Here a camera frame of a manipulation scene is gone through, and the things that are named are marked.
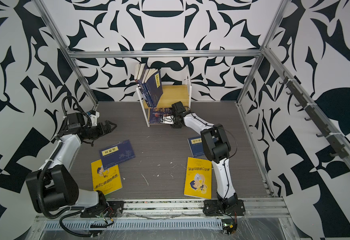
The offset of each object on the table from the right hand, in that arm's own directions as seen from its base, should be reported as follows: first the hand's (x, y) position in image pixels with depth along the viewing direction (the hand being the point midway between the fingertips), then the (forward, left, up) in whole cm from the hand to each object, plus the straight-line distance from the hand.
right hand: (174, 116), depth 101 cm
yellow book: (-39, +37, -7) cm, 54 cm away
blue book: (-2, +11, +27) cm, 29 cm away
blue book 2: (-18, -14, -8) cm, 24 cm away
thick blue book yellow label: (-2, +11, +27) cm, 29 cm away
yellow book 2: (-38, -13, -7) cm, 41 cm away
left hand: (-14, +36, +10) cm, 40 cm away
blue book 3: (-24, +35, -5) cm, 42 cm away
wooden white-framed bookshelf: (-4, +16, +10) cm, 20 cm away
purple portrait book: (+3, +12, -1) cm, 12 cm away
